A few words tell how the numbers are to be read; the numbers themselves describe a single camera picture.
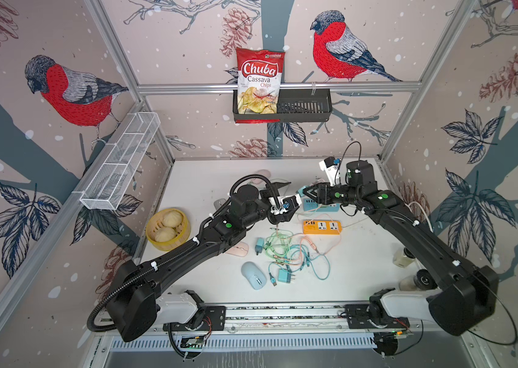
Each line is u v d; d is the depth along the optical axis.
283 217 0.67
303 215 0.94
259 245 0.88
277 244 0.90
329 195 0.66
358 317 0.73
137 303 0.39
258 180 0.53
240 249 0.88
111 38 0.77
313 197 0.72
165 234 0.88
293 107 1.07
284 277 0.81
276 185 0.65
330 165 0.68
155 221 0.95
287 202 0.58
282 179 1.13
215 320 0.73
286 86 0.92
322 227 0.92
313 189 0.74
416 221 0.49
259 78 0.83
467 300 0.38
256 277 0.80
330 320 0.74
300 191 0.75
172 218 0.92
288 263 0.85
